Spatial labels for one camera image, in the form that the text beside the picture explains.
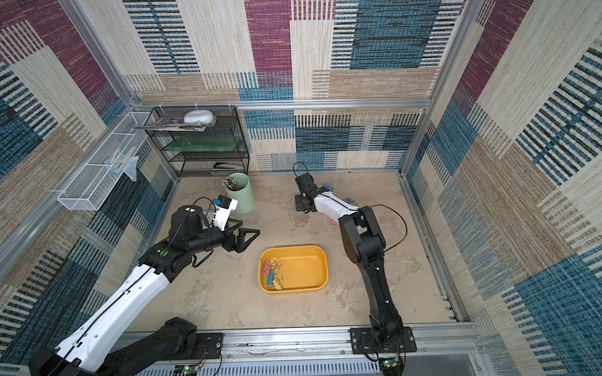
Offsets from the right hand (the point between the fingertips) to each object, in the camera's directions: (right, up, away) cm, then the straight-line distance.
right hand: (302, 200), depth 105 cm
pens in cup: (-28, +7, -11) cm, 31 cm away
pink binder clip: (-13, -24, -19) cm, 33 cm away
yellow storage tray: (+2, -25, -15) cm, 29 cm away
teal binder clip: (-11, -28, -20) cm, 36 cm away
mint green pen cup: (-23, +2, -8) cm, 25 cm away
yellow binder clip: (-9, -29, -22) cm, 37 cm away
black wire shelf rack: (-46, +27, +3) cm, 53 cm away
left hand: (-16, -7, -32) cm, 36 cm away
